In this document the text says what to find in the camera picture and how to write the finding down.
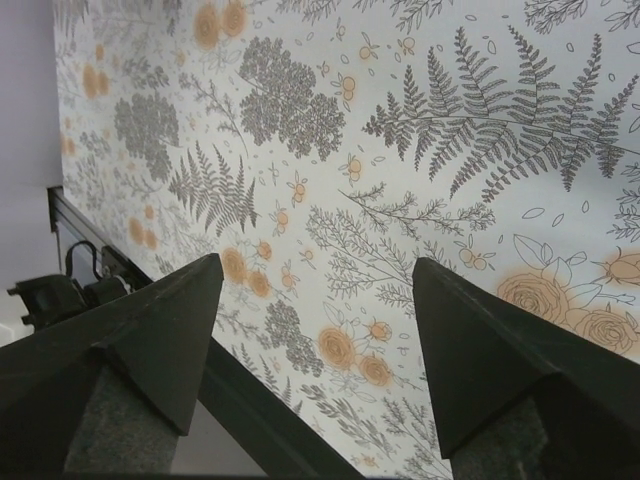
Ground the floral patterned table mat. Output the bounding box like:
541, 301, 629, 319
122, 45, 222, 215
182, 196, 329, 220
53, 1, 639, 479

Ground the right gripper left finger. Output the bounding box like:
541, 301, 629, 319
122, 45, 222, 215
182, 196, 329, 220
1, 254, 223, 473

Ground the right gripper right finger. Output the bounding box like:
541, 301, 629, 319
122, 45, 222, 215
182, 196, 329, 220
413, 258, 639, 473

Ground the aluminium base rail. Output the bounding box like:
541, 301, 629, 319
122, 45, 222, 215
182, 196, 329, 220
48, 186, 363, 479

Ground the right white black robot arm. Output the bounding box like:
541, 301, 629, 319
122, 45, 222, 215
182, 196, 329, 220
1, 254, 639, 479

